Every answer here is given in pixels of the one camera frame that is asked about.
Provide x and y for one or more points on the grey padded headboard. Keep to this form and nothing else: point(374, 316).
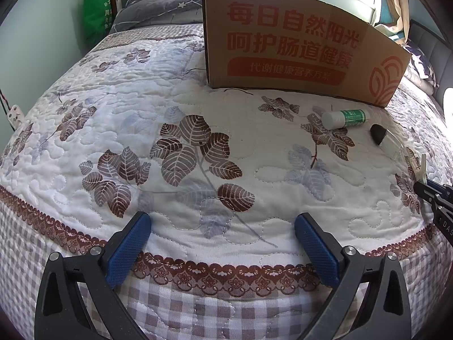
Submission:
point(435, 42)

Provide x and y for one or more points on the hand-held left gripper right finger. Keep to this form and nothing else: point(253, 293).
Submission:
point(318, 251)

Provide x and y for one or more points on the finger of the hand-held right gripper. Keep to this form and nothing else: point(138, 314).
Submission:
point(437, 185)
point(426, 191)

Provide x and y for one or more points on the green white glue stick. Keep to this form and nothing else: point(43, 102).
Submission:
point(345, 118)

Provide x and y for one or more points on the white plastic clip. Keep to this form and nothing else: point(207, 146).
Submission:
point(419, 170)

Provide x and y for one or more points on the floral quilted bedspread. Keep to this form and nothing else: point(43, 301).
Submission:
point(141, 95)

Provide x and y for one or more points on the brown cardboard box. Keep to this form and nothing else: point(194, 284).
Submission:
point(283, 42)

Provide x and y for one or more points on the white power strip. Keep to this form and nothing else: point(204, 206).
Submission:
point(15, 117)

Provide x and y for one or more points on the navy star pillow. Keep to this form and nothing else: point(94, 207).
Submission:
point(423, 60)

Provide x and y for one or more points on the black and clear plastic object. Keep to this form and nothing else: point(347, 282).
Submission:
point(384, 138)

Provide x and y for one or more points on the grey star print pillow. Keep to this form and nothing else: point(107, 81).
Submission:
point(159, 3)

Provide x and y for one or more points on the green shopping bag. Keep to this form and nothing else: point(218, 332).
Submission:
point(97, 17)

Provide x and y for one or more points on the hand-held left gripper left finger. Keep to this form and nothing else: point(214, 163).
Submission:
point(129, 251)

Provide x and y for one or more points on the beige curtain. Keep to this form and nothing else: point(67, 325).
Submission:
point(393, 0)

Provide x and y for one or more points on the folded floral quilt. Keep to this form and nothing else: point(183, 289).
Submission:
point(417, 78)

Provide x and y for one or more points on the white round object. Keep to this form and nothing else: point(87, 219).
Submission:
point(448, 106)

